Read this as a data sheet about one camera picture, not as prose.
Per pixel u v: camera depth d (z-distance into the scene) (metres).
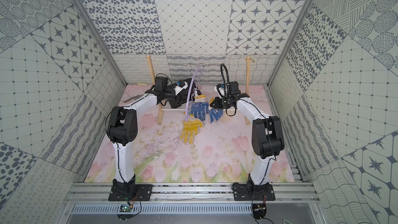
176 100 0.88
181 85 0.83
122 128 0.57
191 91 0.78
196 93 0.95
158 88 0.82
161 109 1.04
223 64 0.79
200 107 1.04
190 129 0.95
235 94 0.74
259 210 0.73
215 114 0.97
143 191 0.74
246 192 0.73
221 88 0.86
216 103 0.82
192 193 0.76
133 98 1.11
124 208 0.71
